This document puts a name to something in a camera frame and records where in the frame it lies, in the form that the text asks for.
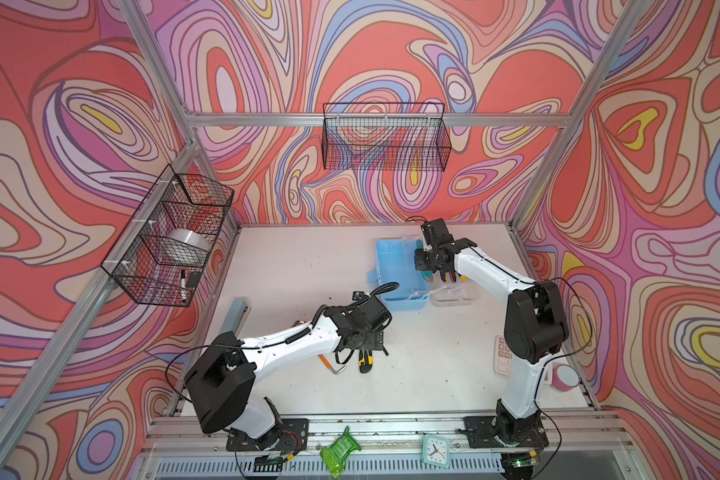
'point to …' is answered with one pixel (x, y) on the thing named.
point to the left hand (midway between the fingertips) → (370, 337)
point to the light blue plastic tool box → (396, 262)
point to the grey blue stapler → (235, 317)
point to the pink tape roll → (564, 378)
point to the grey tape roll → (191, 237)
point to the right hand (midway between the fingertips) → (425, 265)
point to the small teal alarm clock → (436, 450)
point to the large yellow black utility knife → (365, 360)
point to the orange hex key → (329, 366)
